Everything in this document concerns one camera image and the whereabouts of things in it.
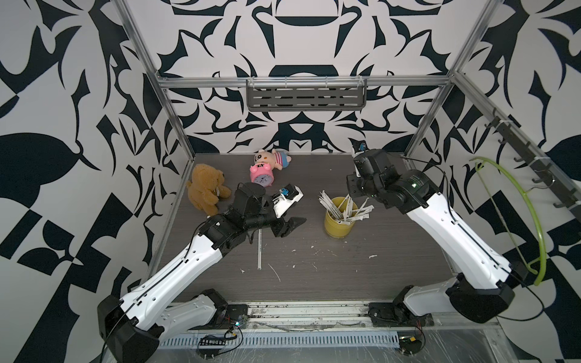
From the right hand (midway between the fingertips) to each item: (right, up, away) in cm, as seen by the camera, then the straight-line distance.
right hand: (353, 174), depth 70 cm
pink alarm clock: (-32, +1, +29) cm, 43 cm away
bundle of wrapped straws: (+1, -15, +14) cm, 20 cm away
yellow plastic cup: (-4, -16, +2) cm, 16 cm away
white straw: (-31, -29, +18) cm, 46 cm away
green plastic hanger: (+44, -26, -13) cm, 53 cm away
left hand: (-17, -9, -1) cm, 20 cm away
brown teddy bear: (-52, -6, +16) cm, 54 cm away
